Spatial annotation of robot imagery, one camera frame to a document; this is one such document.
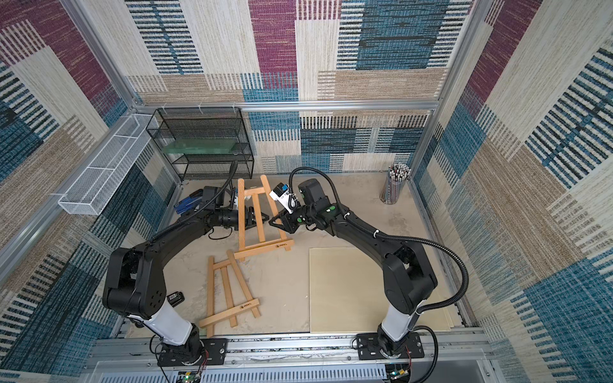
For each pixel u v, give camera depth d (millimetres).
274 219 761
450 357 714
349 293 858
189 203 1082
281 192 714
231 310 778
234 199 772
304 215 701
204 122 1013
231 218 759
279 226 762
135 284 458
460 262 420
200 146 969
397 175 964
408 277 456
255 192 736
